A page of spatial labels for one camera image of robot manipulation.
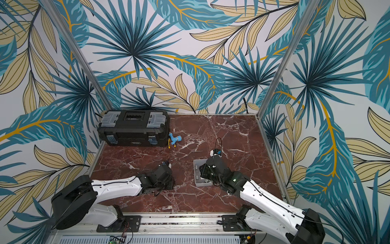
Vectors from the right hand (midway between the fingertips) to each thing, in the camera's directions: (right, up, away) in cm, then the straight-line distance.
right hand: (200, 168), depth 77 cm
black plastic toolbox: (-38, +20, +13) cm, 45 cm away
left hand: (-15, -11, +8) cm, 20 cm away
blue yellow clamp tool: (-17, +13, +24) cm, 32 cm away
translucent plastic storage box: (0, -10, +9) cm, 13 cm away
